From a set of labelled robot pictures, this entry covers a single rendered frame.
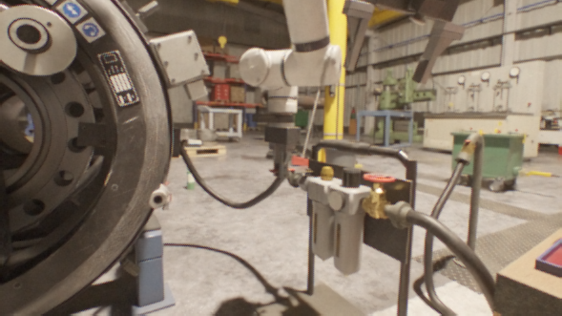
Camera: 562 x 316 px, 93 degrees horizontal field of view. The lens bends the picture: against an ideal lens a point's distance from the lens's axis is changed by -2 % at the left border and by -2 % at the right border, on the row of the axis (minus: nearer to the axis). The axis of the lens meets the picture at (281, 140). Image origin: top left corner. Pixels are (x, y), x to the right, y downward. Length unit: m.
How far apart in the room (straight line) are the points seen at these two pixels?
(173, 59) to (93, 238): 0.39
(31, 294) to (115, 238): 0.15
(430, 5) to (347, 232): 0.54
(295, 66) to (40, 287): 0.64
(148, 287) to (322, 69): 0.88
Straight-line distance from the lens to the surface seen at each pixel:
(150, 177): 0.62
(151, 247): 1.04
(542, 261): 0.44
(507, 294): 0.42
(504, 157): 3.19
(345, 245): 0.77
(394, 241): 0.76
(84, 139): 0.73
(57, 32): 0.62
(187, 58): 0.67
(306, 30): 0.60
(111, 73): 0.61
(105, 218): 0.64
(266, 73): 0.65
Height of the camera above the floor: 0.63
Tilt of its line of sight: 4 degrees down
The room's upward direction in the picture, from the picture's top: 1 degrees clockwise
